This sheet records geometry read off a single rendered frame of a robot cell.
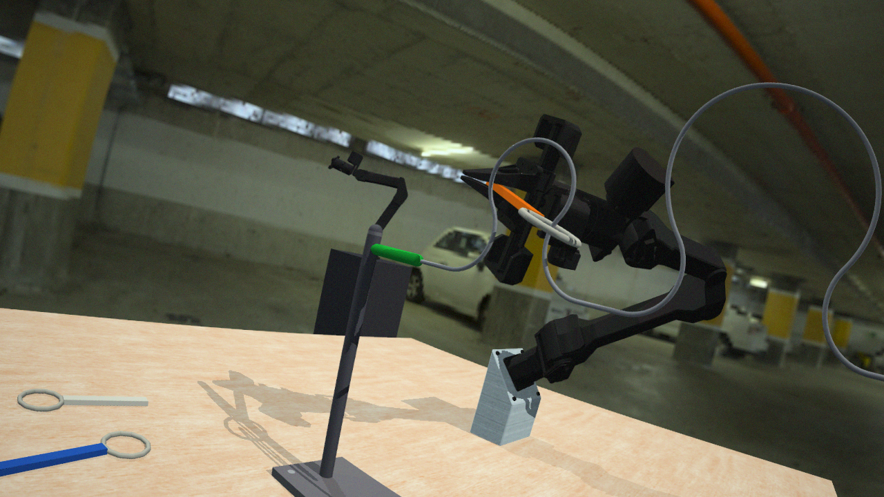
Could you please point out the white loop with orange handle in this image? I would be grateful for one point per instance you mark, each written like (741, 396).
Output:
(536, 218)

